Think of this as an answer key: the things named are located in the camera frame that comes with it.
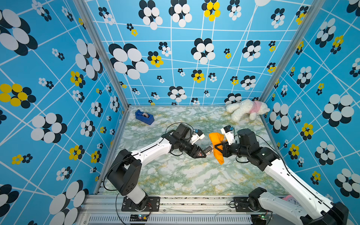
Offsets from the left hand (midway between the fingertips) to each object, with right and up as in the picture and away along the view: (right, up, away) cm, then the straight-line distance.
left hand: (204, 154), depth 77 cm
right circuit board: (+26, -31, -7) cm, 41 cm away
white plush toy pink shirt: (+38, +29, +31) cm, 57 cm away
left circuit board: (-35, -32, -5) cm, 48 cm away
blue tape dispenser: (-41, +20, +29) cm, 54 cm away
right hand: (+7, +5, -2) cm, 9 cm away
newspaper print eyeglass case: (+1, +3, -1) cm, 4 cm away
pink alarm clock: (+23, -6, -31) cm, 39 cm away
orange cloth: (+6, +9, -3) cm, 11 cm away
